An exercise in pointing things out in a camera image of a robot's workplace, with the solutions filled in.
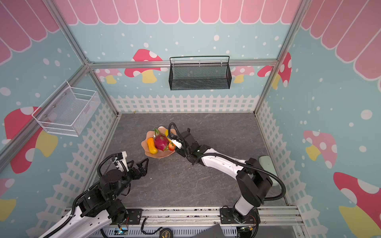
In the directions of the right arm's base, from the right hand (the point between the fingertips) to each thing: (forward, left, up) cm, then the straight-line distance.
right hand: (179, 141), depth 85 cm
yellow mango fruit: (+13, +10, -10) cm, 20 cm away
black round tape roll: (-41, +4, -12) cm, 43 cm away
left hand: (-15, +18, +2) cm, 23 cm away
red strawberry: (+1, +5, -7) cm, 9 cm away
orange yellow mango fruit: (+4, +20, -10) cm, 22 cm away
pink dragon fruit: (+5, +13, -8) cm, 16 cm away
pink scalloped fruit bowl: (-1, +14, -13) cm, 19 cm away
